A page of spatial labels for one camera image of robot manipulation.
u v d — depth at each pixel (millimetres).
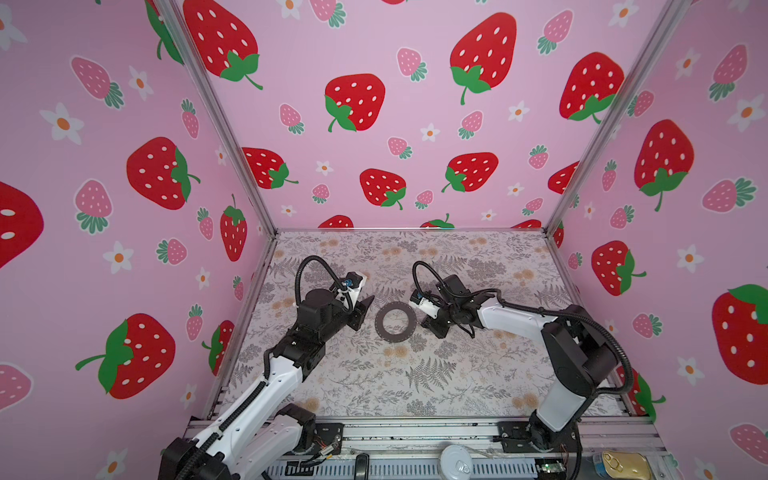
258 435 556
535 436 659
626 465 672
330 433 750
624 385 885
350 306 648
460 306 716
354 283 649
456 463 661
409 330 929
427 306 818
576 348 476
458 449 675
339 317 662
